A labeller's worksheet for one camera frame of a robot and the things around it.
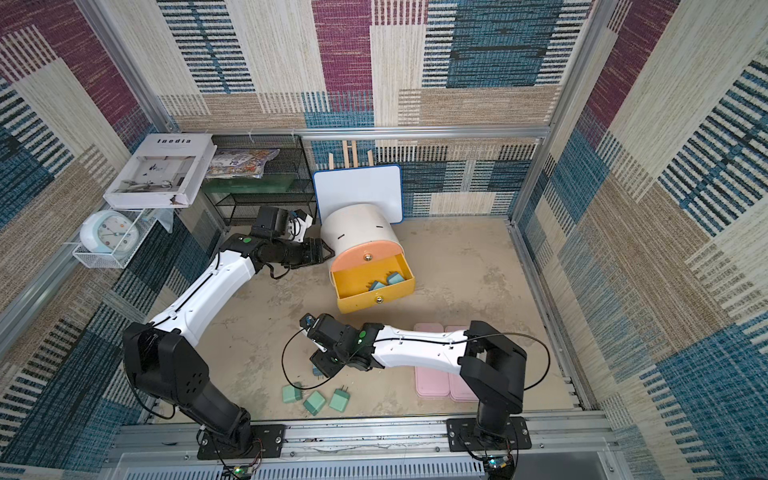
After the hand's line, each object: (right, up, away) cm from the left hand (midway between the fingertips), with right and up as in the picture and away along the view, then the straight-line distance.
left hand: (325, 253), depth 83 cm
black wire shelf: (-17, +23, +19) cm, 34 cm away
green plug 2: (-2, -38, -6) cm, 39 cm away
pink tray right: (+36, -36, -4) cm, 51 cm away
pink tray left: (+29, -34, -3) cm, 45 cm away
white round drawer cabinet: (+6, +8, +9) cm, 14 cm away
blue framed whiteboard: (+14, +23, +21) cm, 34 cm away
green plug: (-8, -37, -4) cm, 38 cm away
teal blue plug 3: (-2, -32, 0) cm, 32 cm away
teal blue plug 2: (+14, -9, +4) cm, 17 cm away
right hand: (0, -26, -5) cm, 26 cm away
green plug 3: (+5, -38, -5) cm, 38 cm away
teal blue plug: (+19, -8, +6) cm, 22 cm away
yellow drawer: (+6, -10, +9) cm, 14 cm away
